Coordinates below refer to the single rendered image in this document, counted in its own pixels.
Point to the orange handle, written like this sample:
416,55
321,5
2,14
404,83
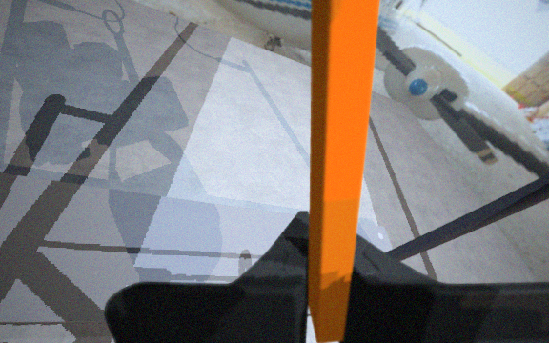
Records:
343,35

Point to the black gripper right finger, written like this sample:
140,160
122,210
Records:
389,302

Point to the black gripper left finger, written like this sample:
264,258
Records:
268,303

